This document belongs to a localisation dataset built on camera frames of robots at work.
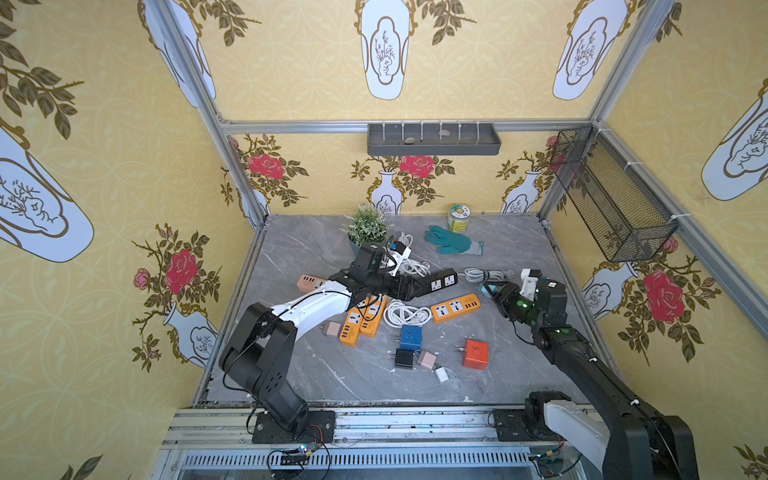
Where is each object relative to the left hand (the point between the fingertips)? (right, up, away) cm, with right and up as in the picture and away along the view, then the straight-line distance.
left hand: (414, 285), depth 85 cm
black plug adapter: (-3, -20, -1) cm, 21 cm away
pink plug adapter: (+3, -20, -1) cm, 21 cm away
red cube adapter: (+16, -18, -5) cm, 25 cm away
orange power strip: (-19, -14, +3) cm, 23 cm away
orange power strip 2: (-12, -8, +8) cm, 17 cm away
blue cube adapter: (-1, -14, -1) cm, 14 cm away
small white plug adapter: (+7, -24, -4) cm, 25 cm away
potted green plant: (-15, +18, +11) cm, 26 cm away
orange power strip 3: (+12, -8, +8) cm, 17 cm away
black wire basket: (+53, +20, -8) cm, 57 cm away
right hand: (+18, -1, -1) cm, 18 cm away
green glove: (+16, +12, +27) cm, 34 cm away
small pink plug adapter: (-24, -13, +4) cm, 28 cm away
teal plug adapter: (+21, 0, -4) cm, 21 cm away
